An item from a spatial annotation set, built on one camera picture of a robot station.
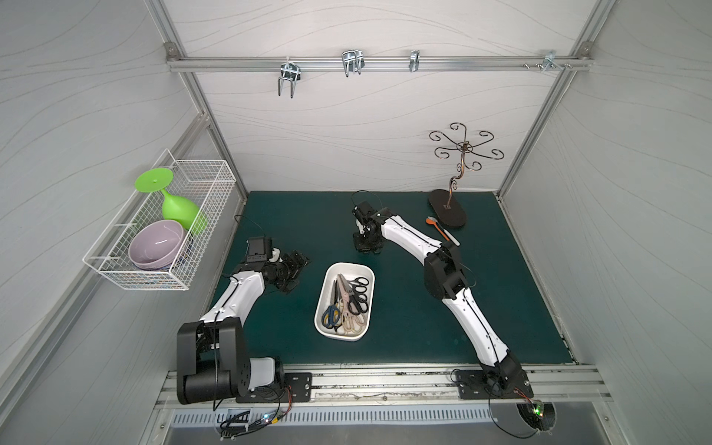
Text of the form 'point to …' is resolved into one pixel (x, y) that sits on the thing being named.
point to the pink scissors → (346, 293)
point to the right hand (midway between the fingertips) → (359, 246)
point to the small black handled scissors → (358, 301)
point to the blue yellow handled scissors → (331, 317)
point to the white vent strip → (267, 418)
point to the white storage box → (324, 295)
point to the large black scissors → (372, 244)
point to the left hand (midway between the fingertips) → (307, 267)
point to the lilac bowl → (156, 244)
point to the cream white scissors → (352, 323)
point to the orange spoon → (431, 222)
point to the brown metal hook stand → (439, 199)
